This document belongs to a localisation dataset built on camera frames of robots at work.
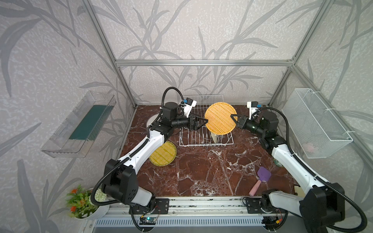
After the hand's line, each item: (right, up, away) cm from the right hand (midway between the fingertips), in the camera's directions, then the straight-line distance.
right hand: (231, 115), depth 75 cm
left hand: (-15, -2, -2) cm, 15 cm away
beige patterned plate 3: (-7, -14, +16) cm, 22 cm away
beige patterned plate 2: (-5, -3, +2) cm, 7 cm away
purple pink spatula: (+21, -34, +7) cm, 41 cm away
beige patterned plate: (-39, -26, +16) cm, 50 cm away
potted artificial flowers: (-68, -39, -15) cm, 79 cm away
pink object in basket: (+38, -16, -3) cm, 42 cm away
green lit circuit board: (-42, -53, -4) cm, 68 cm away
